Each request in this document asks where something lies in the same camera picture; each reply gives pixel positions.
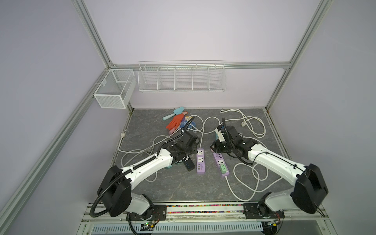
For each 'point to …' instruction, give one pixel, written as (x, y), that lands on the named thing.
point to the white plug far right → (243, 124)
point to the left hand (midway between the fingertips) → (194, 148)
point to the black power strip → (188, 163)
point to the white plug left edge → (122, 134)
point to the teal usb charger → (170, 166)
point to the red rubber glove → (175, 122)
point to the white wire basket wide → (182, 76)
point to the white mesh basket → (115, 89)
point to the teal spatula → (176, 111)
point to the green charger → (223, 168)
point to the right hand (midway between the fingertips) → (212, 147)
